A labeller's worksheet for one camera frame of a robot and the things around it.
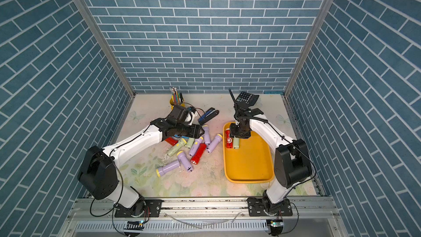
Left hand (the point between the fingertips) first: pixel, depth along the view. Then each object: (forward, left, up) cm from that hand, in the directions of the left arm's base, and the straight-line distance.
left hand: (203, 132), depth 84 cm
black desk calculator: (+34, -28, -12) cm, 46 cm away
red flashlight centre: (-7, +3, -12) cm, 14 cm away
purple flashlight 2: (-1, -5, -12) cm, 13 cm away
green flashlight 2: (0, +9, -12) cm, 15 cm away
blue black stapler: (+22, -3, -13) cm, 26 cm away
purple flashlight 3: (-2, +5, -12) cm, 13 cm away
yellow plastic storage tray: (-10, -27, -13) cm, 31 cm away
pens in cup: (+27, +18, -2) cm, 33 cm away
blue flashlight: (-8, +11, +8) cm, 15 cm away
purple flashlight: (+4, -1, -11) cm, 11 cm away
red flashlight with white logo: (+1, -14, -11) cm, 18 cm away
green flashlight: (0, -18, -11) cm, 21 cm away
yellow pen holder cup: (+24, +22, -4) cm, 33 cm away
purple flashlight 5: (-16, +21, -12) cm, 29 cm away
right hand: (+1, -17, -5) cm, 17 cm away
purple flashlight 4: (-10, +10, -12) cm, 19 cm away
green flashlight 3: (0, +13, -11) cm, 17 cm away
